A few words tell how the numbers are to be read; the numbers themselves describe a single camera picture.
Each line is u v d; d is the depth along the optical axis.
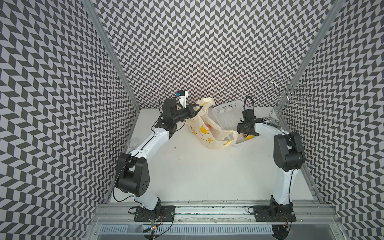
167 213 0.71
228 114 1.11
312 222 0.74
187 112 0.71
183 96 0.72
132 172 0.45
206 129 0.80
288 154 0.53
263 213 0.73
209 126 0.92
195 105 0.75
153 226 0.67
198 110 0.75
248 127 0.75
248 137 0.90
